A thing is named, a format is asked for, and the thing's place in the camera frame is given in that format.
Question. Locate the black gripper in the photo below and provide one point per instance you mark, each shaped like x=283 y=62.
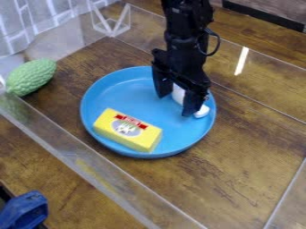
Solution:
x=178 y=65

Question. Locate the blue round tray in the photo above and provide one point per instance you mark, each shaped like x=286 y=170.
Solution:
x=126 y=90

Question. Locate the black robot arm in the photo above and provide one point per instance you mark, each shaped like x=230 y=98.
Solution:
x=187 y=19

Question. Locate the yellow butter block toy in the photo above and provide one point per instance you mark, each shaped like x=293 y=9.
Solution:
x=127 y=130

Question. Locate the clear acrylic front barrier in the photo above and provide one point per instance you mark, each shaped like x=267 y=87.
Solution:
x=147 y=206

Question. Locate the green bumpy gourd toy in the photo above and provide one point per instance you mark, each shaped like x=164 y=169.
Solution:
x=29 y=76

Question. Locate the grey patterned curtain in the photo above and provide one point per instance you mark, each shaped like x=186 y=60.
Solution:
x=24 y=18

